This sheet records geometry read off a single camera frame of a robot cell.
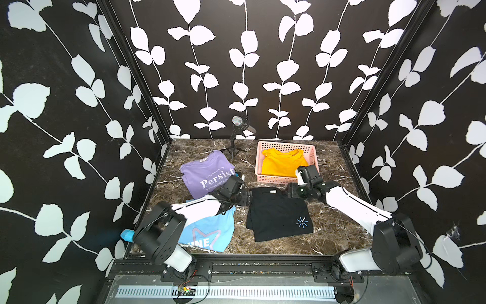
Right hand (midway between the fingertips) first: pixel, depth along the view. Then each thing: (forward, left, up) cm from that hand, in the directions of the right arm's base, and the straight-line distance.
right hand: (288, 188), depth 88 cm
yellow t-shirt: (+21, +2, -8) cm, 23 cm away
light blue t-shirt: (-19, +35, -7) cm, 40 cm away
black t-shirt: (-10, +7, -8) cm, 14 cm away
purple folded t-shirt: (+11, +46, -7) cm, 47 cm away
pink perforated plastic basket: (+28, -17, -6) cm, 34 cm away
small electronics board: (-40, +43, -9) cm, 59 cm away
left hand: (0, +20, -3) cm, 20 cm away
